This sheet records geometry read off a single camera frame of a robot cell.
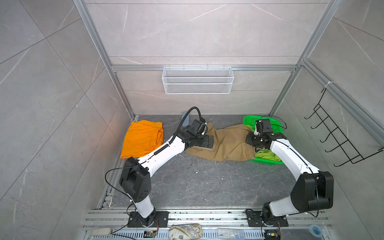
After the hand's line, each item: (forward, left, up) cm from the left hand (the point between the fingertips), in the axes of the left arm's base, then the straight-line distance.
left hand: (207, 137), depth 83 cm
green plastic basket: (-5, -31, +15) cm, 35 cm away
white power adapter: (-40, +51, -15) cm, 67 cm away
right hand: (+2, -25, -4) cm, 26 cm away
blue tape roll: (-44, -51, -19) cm, 70 cm away
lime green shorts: (-5, -36, -12) cm, 38 cm away
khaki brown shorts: (+2, -15, -11) cm, 19 cm away
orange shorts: (+14, +43, -17) cm, 48 cm away
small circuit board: (-42, +30, -20) cm, 56 cm away
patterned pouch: (-42, +13, -15) cm, 47 cm away
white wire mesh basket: (+41, +4, +11) cm, 42 cm away
